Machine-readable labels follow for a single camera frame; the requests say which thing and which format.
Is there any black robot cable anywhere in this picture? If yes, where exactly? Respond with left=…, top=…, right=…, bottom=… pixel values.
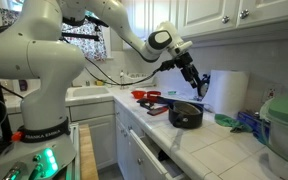
left=83, top=55, right=172, bottom=88

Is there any white kitchen sink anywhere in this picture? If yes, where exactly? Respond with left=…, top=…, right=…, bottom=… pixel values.
left=65, top=85, right=114, bottom=102

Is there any small orange red bowl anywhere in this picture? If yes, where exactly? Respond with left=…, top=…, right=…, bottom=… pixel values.
left=130, top=89, right=148, bottom=100

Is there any wide white upper cabinet door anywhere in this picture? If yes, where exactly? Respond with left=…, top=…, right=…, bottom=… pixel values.
left=130, top=0, right=180, bottom=45

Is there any green cloth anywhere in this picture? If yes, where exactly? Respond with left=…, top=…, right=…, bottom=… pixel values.
left=214, top=113, right=252, bottom=133

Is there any white open counter drawer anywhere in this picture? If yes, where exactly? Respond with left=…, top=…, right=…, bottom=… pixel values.
left=128, top=127, right=186, bottom=180

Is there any floral curtain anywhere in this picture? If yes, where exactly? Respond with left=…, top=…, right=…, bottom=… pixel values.
left=0, top=7, right=109, bottom=63

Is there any white paper towel roll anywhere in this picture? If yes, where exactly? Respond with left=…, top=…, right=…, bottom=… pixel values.
left=201, top=69, right=251, bottom=116

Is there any black dial kitchen scale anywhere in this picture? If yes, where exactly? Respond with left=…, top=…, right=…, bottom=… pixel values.
left=197, top=73, right=212, bottom=99

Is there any wooden board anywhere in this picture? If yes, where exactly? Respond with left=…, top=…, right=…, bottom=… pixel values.
left=78, top=124, right=100, bottom=180

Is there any narrow white upper cabinet door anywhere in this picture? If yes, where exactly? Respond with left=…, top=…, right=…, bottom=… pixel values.
left=236, top=0, right=288, bottom=30

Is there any white base cabinet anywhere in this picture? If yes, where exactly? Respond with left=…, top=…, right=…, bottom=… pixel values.
left=66, top=99, right=132, bottom=180

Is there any red plastic bowl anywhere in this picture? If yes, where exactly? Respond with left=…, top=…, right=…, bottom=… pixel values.
left=145, top=90, right=163, bottom=103

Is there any black pot with long handle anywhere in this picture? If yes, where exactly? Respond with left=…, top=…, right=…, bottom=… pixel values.
left=167, top=100, right=205, bottom=130

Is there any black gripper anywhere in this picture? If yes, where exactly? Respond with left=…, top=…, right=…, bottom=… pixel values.
left=173, top=51, right=208, bottom=99

